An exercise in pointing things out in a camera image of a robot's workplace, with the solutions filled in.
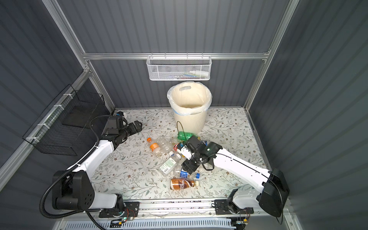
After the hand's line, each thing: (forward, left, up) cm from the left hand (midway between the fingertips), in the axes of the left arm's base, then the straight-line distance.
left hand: (135, 125), depth 87 cm
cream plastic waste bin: (+23, -35, -2) cm, 42 cm away
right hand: (-25, -32, -5) cm, 40 cm away
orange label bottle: (-9, -11, -13) cm, 19 cm away
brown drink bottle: (-32, -26, -12) cm, 43 cm away
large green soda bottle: (0, -30, -13) cm, 33 cm away
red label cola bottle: (-10, -24, -12) cm, 29 cm away
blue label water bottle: (-27, -28, -12) cm, 41 cm away
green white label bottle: (-21, -20, -13) cm, 32 cm away
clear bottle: (-5, -18, -15) cm, 23 cm away
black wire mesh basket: (-7, +33, +10) cm, 35 cm away
